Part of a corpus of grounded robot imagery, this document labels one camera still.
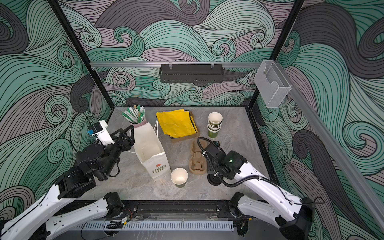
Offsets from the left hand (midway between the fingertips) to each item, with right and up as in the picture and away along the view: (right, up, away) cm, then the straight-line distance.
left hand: (130, 127), depth 60 cm
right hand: (+37, -21, +14) cm, 45 cm away
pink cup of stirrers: (-11, +5, +35) cm, 37 cm away
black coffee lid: (+38, -31, +20) cm, 53 cm away
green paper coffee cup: (+19, -29, +22) cm, 41 cm away
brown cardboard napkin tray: (+17, -1, +43) cm, 46 cm away
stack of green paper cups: (+39, +1, +27) cm, 48 cm away
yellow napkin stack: (+17, -1, +43) cm, 46 cm away
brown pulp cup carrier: (+29, -24, +26) cm, 46 cm away
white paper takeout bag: (-1, -19, +36) cm, 41 cm away
